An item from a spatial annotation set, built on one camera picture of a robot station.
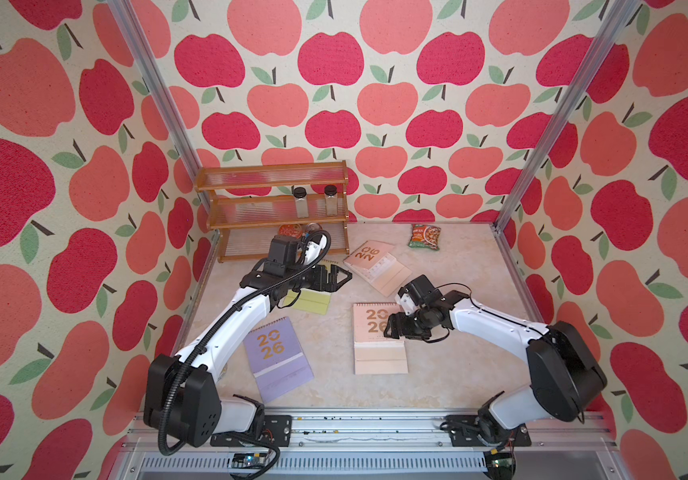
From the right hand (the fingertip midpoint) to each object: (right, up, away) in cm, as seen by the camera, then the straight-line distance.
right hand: (395, 339), depth 86 cm
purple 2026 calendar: (-35, -6, -1) cm, 35 cm away
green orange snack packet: (+17, +32, +28) cm, 46 cm away
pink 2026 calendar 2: (-6, -4, 0) cm, 7 cm away
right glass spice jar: (-19, +44, +12) cm, 49 cm away
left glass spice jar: (-29, +42, +12) cm, 53 cm away
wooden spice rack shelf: (-51, +45, +31) cm, 75 cm away
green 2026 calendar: (-27, +10, +12) cm, 31 cm away
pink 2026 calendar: (-3, +21, +21) cm, 29 cm away
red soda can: (-26, +34, +19) cm, 47 cm away
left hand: (-16, +18, -8) cm, 26 cm away
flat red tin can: (-36, +34, +28) cm, 57 cm away
